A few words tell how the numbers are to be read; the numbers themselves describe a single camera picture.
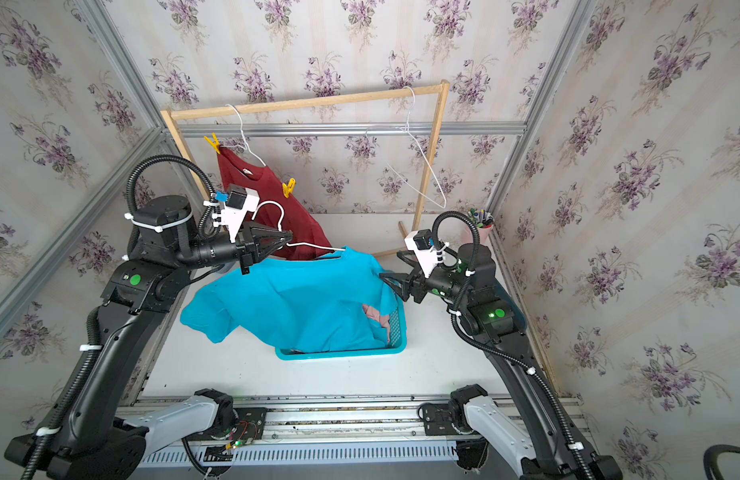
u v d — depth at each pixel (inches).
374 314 33.8
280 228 21.4
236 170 30.8
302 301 26.0
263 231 20.7
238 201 18.4
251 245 19.1
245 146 39.9
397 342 32.1
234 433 28.2
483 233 40.7
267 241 21.4
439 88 25.9
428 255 21.8
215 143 30.8
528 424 16.3
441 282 22.5
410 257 24.1
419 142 40.7
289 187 25.6
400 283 22.2
